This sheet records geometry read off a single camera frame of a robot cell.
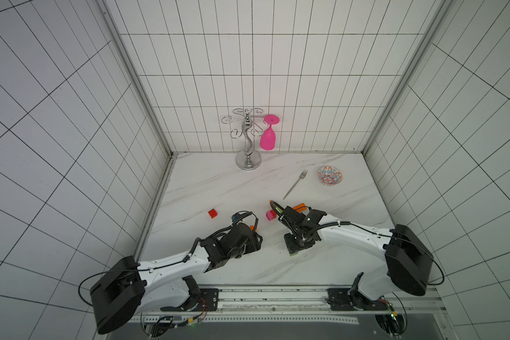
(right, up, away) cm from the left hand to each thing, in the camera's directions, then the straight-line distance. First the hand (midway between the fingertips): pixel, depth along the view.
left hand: (253, 244), depth 82 cm
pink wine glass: (+7, +45, +20) cm, 50 cm away
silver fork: (+25, +26, +28) cm, 46 cm away
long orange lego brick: (+22, +12, +16) cm, 29 cm away
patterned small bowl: (+39, +26, +25) cm, 53 cm away
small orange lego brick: (+8, +15, +18) cm, 24 cm away
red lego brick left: (-19, +9, +13) cm, 25 cm away
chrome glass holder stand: (-1, +50, +15) cm, 52 cm away
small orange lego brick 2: (0, +10, -11) cm, 14 cm away
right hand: (+15, 0, +2) cm, 15 cm away
